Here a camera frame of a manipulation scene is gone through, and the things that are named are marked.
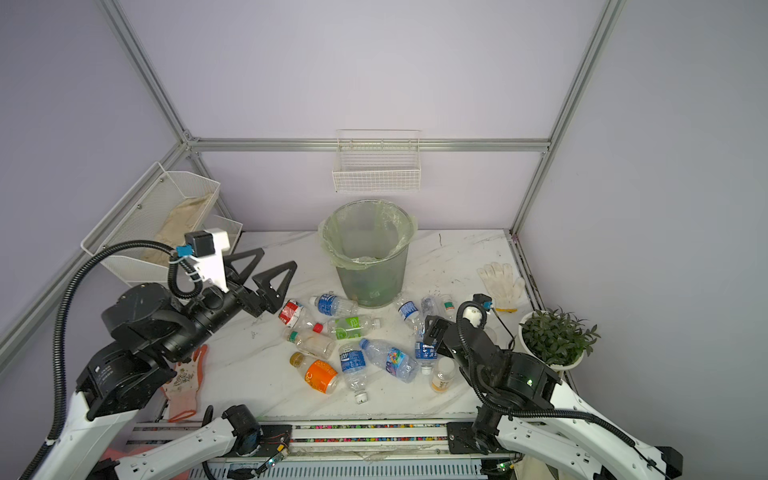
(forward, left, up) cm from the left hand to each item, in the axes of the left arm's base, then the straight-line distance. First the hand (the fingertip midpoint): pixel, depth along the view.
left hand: (277, 261), depth 52 cm
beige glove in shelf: (+25, +39, -17) cm, 50 cm away
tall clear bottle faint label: (+17, -38, -43) cm, 59 cm away
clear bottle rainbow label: (-3, -21, -40) cm, 45 cm away
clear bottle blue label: (-1, -30, -40) cm, 50 cm away
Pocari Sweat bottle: (-3, -10, -41) cm, 42 cm away
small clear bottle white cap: (-8, -34, -34) cm, 49 cm away
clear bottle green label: (+8, -8, -41) cm, 43 cm away
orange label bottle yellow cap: (-5, 0, -42) cm, 42 cm away
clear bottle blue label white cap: (+16, -2, -41) cm, 44 cm away
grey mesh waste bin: (+24, -16, -41) cm, 50 cm away
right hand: (-1, -30, -22) cm, 38 cm away
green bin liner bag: (+34, -10, -26) cm, 44 cm away
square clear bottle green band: (+4, +2, -45) cm, 45 cm away
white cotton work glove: (+27, -60, -46) cm, 80 cm away
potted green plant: (-1, -61, -27) cm, 66 cm away
